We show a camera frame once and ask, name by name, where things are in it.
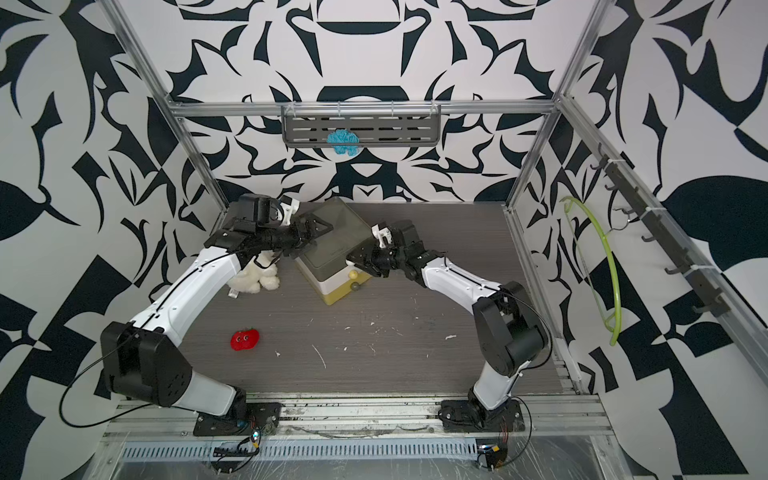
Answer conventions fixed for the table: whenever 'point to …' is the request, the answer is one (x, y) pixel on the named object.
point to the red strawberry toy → (245, 339)
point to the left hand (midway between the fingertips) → (323, 229)
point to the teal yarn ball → (343, 135)
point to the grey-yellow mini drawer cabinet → (327, 269)
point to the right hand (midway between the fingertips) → (349, 256)
